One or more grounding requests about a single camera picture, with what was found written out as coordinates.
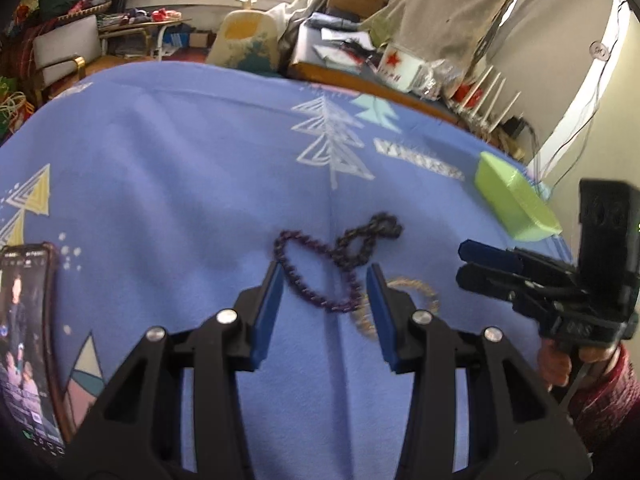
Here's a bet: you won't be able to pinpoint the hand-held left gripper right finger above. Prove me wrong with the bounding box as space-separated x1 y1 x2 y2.
366 263 593 480

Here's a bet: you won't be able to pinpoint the person's right hand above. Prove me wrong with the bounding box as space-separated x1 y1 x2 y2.
538 337 618 390

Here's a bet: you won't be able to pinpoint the wooden desk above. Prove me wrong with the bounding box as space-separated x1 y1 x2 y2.
287 25 526 161

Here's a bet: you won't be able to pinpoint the green plastic tray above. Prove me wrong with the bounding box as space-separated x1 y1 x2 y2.
474 152 563 242

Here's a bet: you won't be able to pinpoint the beige cloth cover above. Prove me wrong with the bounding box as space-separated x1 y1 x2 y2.
360 0 515 83

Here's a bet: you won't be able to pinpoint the smartphone with lit screen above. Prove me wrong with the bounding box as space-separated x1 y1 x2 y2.
0 242 68 453

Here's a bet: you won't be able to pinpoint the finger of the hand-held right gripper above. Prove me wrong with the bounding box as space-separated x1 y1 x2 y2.
456 264 591 321
459 239 581 286

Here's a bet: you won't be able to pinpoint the small folding table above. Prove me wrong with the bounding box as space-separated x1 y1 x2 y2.
97 15 193 61

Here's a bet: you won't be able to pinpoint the amber crystal bead bracelet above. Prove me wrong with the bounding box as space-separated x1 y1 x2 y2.
350 277 441 341

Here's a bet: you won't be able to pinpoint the white router with antennas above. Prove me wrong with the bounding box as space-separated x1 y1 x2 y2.
450 65 523 136

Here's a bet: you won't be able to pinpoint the crumpled clear plastic wrap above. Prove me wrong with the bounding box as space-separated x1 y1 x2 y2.
415 60 463 101

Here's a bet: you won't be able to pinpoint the yellow and blue chair cover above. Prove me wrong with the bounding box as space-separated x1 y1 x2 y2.
205 10 281 73

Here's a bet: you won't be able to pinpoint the wooden armchair with white cushion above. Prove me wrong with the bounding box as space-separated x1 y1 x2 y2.
32 2 151 96

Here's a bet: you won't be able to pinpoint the blue tree-print tablecloth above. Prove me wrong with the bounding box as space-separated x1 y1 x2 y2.
0 60 576 476

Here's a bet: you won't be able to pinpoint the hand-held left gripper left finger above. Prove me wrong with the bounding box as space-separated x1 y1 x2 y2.
65 260 286 480

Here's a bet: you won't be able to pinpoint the purple bead bracelet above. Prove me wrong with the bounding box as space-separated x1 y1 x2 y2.
274 230 363 313

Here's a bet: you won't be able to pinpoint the person's right forearm red sleeve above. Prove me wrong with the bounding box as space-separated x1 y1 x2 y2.
567 345 640 453

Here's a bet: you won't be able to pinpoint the white enamel mug red star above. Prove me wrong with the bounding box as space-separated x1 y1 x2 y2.
377 44 433 93

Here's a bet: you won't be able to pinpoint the printed paper sheets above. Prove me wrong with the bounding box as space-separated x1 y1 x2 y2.
312 27 376 61

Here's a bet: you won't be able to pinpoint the green gift bags white handles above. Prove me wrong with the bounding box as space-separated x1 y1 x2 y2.
0 75 36 131

